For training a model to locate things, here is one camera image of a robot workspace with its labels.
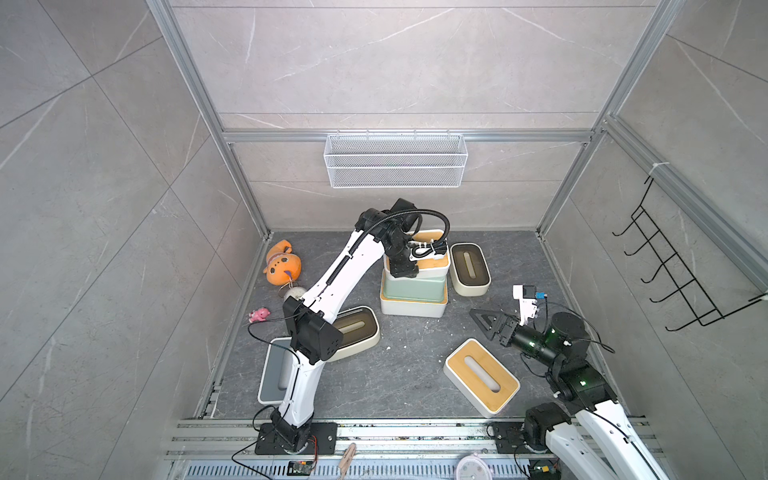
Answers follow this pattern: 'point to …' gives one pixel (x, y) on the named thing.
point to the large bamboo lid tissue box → (398, 307)
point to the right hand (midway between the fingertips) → (480, 315)
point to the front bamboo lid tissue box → (483, 379)
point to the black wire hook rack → (688, 289)
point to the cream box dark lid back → (470, 273)
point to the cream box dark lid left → (360, 328)
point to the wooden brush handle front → (347, 459)
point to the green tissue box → (415, 289)
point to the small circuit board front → (299, 467)
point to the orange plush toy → (281, 265)
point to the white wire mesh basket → (395, 162)
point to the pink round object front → (473, 467)
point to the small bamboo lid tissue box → (428, 267)
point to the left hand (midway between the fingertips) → (414, 258)
